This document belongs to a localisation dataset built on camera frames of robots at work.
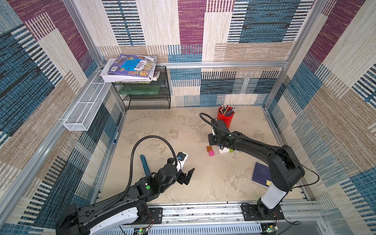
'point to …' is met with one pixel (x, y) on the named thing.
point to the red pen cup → (228, 119)
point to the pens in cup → (226, 110)
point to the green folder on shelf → (138, 89)
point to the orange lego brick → (209, 148)
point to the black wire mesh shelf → (155, 94)
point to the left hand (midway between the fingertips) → (187, 164)
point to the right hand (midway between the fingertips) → (213, 139)
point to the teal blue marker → (145, 164)
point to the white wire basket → (82, 114)
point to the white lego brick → (225, 150)
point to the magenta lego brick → (211, 153)
